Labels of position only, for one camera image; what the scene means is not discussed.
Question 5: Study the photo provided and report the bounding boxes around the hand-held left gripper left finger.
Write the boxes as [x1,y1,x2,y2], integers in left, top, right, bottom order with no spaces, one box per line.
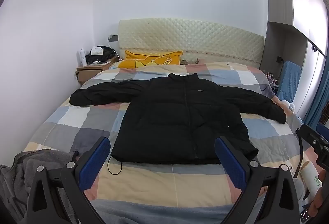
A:
[26,136,111,224]

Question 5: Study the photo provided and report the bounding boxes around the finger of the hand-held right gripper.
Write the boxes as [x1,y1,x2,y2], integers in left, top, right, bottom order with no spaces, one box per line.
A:
[316,123,329,140]

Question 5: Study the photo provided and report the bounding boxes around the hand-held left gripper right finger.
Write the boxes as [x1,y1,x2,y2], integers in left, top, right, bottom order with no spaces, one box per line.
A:
[214,136,302,224]

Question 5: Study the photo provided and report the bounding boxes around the black puffer jacket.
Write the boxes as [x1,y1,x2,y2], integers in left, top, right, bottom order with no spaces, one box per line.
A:
[70,72,287,176]

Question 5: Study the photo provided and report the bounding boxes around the person's right hand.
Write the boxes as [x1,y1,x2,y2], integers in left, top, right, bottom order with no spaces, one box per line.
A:
[308,171,329,217]

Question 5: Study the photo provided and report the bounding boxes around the blue curtain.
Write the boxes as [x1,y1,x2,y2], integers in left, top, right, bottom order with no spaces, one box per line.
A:
[303,63,329,127]

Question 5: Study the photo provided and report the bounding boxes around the white bottle with leaf print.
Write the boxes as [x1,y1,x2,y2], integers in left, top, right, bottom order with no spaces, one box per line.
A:
[300,162,323,200]

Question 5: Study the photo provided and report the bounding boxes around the white plush balls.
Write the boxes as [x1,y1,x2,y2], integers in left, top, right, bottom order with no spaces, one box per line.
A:
[280,99,298,113]

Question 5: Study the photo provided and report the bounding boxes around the checked patchwork duvet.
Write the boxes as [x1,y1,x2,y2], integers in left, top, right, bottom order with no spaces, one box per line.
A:
[23,61,309,210]

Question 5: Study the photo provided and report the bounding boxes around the blue towel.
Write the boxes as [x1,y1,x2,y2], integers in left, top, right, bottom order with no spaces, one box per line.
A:
[276,60,303,104]

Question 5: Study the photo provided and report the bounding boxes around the grey fleece blanket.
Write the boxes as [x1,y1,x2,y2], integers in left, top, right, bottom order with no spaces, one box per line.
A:
[0,148,81,224]

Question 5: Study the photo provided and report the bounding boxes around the wooden nightstand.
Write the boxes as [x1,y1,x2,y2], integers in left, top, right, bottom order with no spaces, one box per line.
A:
[76,56,120,86]

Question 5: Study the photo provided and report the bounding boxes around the white spray bottle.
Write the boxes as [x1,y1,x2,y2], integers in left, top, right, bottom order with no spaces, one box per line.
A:
[78,48,87,67]

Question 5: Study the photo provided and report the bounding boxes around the yellow pillow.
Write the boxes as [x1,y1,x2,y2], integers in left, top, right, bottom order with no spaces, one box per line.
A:
[118,50,184,69]

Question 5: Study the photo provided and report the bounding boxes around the black bag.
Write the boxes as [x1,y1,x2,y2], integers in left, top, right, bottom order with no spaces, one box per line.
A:
[86,45,118,64]

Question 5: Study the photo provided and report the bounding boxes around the cream quilted headboard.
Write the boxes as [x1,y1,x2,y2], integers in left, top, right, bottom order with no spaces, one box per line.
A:
[118,18,265,69]

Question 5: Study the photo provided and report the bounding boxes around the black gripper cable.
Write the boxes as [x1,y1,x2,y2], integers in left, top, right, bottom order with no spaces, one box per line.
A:
[294,134,306,180]

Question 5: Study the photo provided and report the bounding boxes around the white charging cable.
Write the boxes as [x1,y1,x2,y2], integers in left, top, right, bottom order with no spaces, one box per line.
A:
[107,37,173,67]

